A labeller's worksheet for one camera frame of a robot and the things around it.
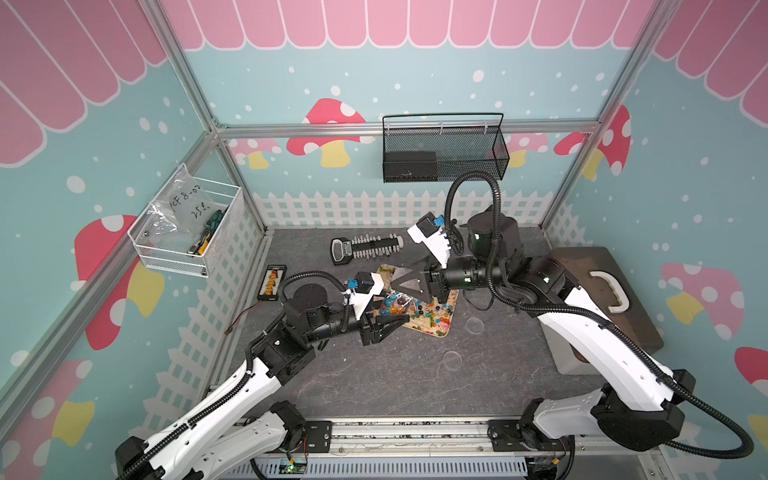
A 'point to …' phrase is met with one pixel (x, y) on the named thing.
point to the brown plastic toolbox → (596, 272)
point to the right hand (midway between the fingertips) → (399, 278)
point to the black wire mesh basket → (429, 147)
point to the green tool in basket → (209, 228)
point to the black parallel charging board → (272, 282)
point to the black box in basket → (408, 166)
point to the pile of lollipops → (432, 316)
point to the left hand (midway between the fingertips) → (402, 312)
